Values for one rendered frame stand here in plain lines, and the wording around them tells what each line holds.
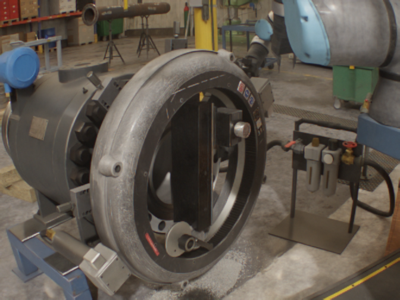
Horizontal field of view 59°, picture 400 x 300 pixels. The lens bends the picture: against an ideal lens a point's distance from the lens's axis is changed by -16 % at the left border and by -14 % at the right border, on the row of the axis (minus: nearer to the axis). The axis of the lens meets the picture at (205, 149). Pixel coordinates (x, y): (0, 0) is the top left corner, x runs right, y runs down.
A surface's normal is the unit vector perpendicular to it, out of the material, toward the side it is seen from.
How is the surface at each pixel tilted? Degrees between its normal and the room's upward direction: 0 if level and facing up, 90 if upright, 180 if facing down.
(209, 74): 90
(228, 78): 90
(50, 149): 74
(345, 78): 90
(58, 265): 0
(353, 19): 80
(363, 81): 90
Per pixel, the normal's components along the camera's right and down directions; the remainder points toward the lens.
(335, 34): 0.02, 0.50
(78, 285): 0.79, 0.18
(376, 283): -0.04, -0.94
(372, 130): -0.91, 0.18
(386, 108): -0.87, -0.15
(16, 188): -0.40, 0.32
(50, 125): -0.54, -0.26
